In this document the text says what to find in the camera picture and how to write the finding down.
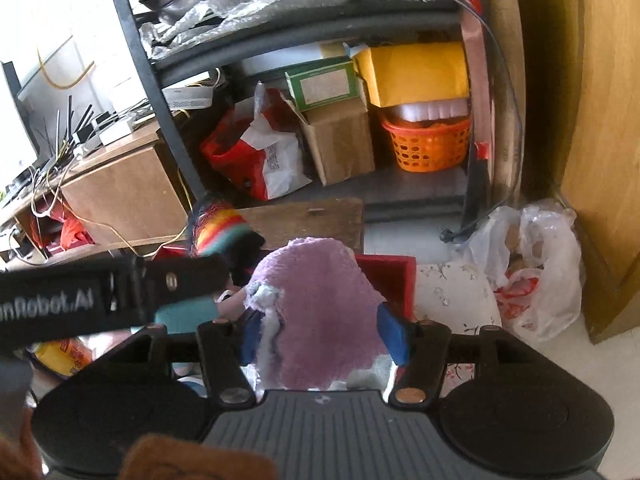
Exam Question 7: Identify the pink purple fluffy towel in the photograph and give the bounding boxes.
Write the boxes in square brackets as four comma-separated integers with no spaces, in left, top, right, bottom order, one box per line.
[246,236,388,392]

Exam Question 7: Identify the wooden board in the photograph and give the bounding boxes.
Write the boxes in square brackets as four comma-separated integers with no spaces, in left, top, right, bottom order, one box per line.
[240,198,364,254]

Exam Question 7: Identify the yellow box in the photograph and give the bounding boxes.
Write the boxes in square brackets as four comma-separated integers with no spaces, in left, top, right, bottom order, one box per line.
[354,41,470,108]

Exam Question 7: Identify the brown furry glove cuff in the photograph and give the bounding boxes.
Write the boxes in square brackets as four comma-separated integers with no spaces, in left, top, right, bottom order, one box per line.
[118,434,279,480]

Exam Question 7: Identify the green framed box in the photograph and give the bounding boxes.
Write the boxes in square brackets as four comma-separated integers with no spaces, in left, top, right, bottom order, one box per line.
[284,58,360,112]

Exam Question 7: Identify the red white plastic bag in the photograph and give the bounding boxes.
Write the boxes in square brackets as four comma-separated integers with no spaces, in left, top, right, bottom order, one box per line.
[200,82,311,202]

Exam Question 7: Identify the yellow cable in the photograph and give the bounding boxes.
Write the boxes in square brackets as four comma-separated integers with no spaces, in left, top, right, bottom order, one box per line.
[37,49,194,261]

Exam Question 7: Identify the mint green fluffy towel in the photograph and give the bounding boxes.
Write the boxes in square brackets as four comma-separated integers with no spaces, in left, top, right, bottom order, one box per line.
[245,280,390,390]

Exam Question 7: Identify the black metal shelf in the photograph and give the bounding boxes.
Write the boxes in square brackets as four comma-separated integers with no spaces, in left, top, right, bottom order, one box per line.
[113,0,520,233]

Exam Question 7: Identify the red cardboard box tray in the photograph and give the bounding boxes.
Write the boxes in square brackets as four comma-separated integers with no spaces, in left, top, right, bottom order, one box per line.
[150,244,419,386]

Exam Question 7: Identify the yellow purple drink can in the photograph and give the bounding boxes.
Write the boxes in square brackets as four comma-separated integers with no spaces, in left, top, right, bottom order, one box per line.
[29,338,93,377]

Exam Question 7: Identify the brown cardboard box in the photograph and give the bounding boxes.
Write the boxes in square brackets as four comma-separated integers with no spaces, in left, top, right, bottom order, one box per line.
[284,96,375,186]

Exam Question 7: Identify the wooden wardrobe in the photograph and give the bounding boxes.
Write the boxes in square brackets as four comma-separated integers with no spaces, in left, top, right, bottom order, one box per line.
[518,0,639,344]

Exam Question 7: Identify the wooden tv cabinet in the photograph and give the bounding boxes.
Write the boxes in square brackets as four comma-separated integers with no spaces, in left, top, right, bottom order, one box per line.
[1,120,190,268]

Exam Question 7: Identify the orange plastic basket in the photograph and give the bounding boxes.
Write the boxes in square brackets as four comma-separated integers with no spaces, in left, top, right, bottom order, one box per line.
[378,110,471,174]

